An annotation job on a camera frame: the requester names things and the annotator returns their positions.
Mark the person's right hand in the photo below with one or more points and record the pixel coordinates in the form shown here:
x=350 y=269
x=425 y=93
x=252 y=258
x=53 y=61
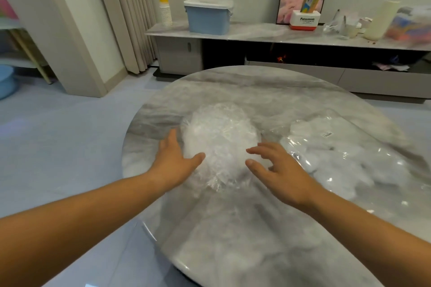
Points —
x=289 y=176

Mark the person's left hand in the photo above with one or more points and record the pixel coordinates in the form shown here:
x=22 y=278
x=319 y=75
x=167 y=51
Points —
x=174 y=166

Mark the pile of clear plastic caps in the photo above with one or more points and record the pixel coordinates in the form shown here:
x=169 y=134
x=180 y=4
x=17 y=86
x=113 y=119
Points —
x=222 y=135

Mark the clear bag of caps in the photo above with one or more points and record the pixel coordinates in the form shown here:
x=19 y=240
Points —
x=350 y=159

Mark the clear plastic bag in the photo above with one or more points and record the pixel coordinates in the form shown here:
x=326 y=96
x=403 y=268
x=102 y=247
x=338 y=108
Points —
x=404 y=196

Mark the person's left forearm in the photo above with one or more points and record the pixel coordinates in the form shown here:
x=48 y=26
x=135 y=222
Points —
x=67 y=233

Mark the person's right forearm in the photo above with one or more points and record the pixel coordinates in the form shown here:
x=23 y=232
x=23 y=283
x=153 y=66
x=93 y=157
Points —
x=377 y=236

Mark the blue storage box white lid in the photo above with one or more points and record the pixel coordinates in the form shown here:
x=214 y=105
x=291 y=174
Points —
x=209 y=18

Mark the long grey low cabinet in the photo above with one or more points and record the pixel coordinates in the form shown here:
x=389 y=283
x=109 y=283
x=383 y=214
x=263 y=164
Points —
x=176 y=55

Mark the stack of paper cups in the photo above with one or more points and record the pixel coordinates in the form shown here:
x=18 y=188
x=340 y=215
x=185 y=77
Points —
x=164 y=11

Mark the red and white box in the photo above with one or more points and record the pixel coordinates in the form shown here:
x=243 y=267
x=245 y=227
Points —
x=305 y=21

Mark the crumpled clear wrapper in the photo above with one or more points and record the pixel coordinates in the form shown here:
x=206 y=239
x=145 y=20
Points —
x=332 y=24

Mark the beige curtain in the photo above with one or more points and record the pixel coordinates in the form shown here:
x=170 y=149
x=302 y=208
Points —
x=128 y=14

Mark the small white cup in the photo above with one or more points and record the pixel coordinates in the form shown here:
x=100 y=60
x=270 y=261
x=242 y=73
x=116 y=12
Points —
x=352 y=30

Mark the colourful standing card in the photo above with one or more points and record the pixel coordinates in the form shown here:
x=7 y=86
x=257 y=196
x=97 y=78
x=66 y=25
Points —
x=311 y=1

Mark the cream paper roll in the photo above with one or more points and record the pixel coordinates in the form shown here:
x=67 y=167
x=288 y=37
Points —
x=382 y=21

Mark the light wooden chair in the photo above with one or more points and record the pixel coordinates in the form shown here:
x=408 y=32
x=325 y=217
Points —
x=27 y=51

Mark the blue plastic tub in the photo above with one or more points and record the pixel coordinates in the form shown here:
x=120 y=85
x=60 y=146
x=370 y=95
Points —
x=7 y=83

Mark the clear container colourful contents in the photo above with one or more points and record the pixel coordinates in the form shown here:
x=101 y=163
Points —
x=411 y=26

